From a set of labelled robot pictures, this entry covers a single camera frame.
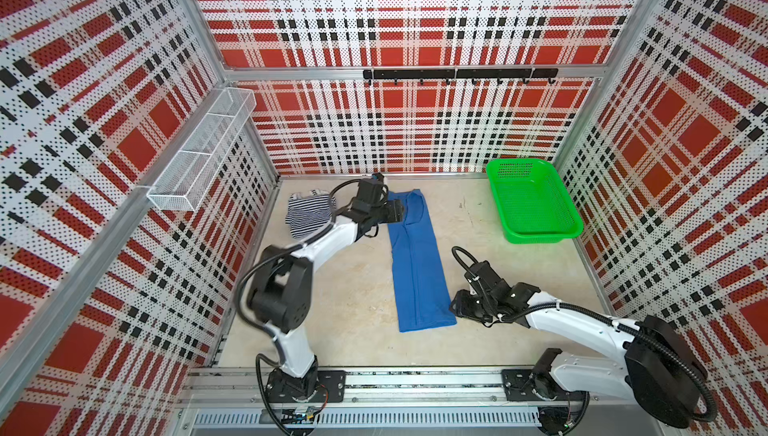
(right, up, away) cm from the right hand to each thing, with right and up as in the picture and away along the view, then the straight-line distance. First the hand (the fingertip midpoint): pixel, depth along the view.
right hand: (456, 311), depth 82 cm
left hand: (-17, +28, +10) cm, 34 cm away
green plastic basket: (+33, +30, +24) cm, 51 cm away
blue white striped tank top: (-49, +27, +25) cm, 61 cm away
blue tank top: (-9, +2, +7) cm, 11 cm away
